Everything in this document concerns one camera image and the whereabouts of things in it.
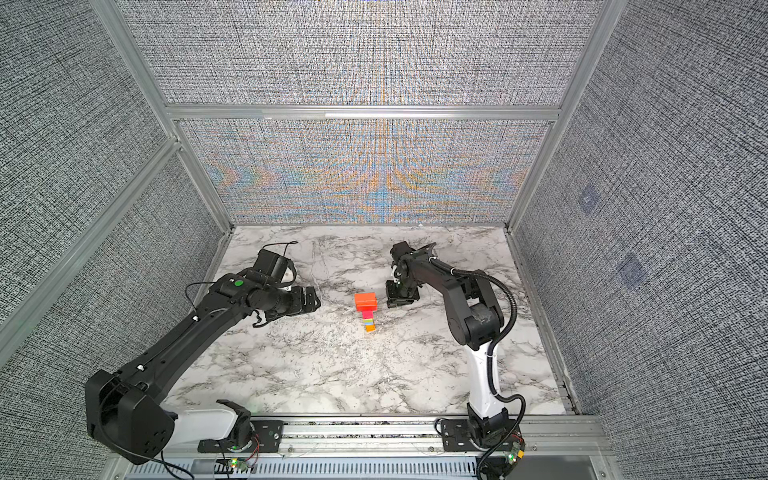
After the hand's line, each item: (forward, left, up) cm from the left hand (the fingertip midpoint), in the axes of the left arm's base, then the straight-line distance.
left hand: (308, 306), depth 80 cm
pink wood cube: (+1, -16, -8) cm, 18 cm away
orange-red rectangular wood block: (+6, -15, -10) cm, 19 cm away
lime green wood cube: (0, -16, -9) cm, 19 cm away
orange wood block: (0, -16, -15) cm, 22 cm away
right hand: (+9, -24, -15) cm, 30 cm away
